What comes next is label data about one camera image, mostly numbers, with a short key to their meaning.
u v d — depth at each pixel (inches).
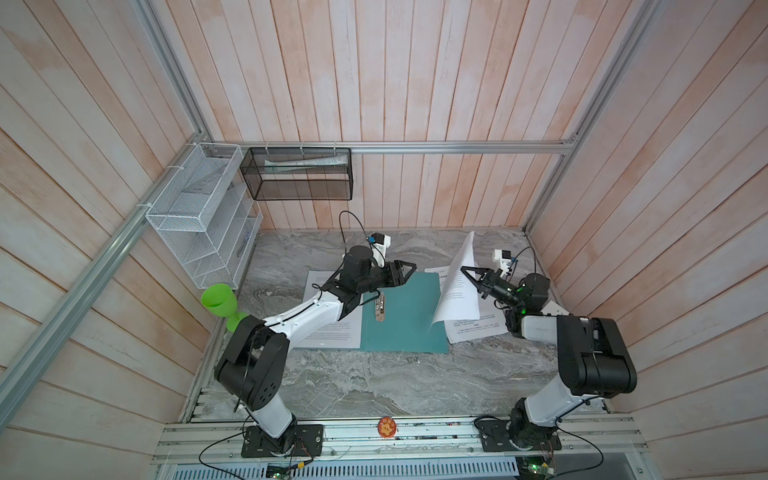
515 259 32.1
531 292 26.9
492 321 37.4
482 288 30.8
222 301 31.7
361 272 26.4
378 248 29.0
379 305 38.2
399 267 29.4
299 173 41.0
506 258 32.2
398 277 29.1
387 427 30.0
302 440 28.7
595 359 18.3
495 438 28.8
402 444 28.9
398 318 37.0
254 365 17.8
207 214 28.3
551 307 37.4
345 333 36.4
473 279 31.9
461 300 31.7
